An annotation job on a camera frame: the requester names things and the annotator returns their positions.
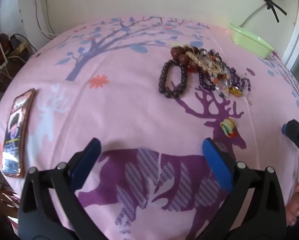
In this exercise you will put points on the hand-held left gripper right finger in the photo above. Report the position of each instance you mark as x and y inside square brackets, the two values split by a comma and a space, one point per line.
[218, 165]

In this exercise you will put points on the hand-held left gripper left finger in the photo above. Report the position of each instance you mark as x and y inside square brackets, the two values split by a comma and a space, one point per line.
[87, 162]

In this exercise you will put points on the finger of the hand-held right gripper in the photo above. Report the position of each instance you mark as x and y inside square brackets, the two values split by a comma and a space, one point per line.
[295, 132]

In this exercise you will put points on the green plastic basin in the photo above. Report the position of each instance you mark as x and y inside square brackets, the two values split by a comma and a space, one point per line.
[249, 42]

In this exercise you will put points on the person's right hand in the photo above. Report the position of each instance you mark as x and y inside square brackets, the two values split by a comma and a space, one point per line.
[293, 207]

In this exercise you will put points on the pink printed bedsheet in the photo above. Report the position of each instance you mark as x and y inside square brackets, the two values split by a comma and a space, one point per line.
[129, 105]

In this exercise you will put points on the smartphone in brown case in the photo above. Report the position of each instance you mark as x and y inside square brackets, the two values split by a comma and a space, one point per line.
[15, 135]

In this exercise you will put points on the beige power strip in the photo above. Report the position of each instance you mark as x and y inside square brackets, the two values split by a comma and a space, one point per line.
[20, 47]

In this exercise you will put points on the black tape cross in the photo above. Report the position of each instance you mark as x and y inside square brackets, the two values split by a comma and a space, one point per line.
[269, 1]

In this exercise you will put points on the black power adapter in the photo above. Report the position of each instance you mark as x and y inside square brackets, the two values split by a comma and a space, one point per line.
[14, 41]

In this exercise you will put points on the white window frame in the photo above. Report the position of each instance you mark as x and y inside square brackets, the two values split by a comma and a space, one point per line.
[295, 40]

